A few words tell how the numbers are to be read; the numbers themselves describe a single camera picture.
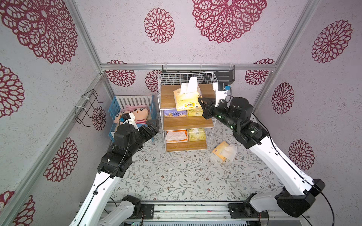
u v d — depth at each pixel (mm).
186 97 607
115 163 440
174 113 814
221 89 493
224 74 968
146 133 556
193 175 862
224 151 917
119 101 1062
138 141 531
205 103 593
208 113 530
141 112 977
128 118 572
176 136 955
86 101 775
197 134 990
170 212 747
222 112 515
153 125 565
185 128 810
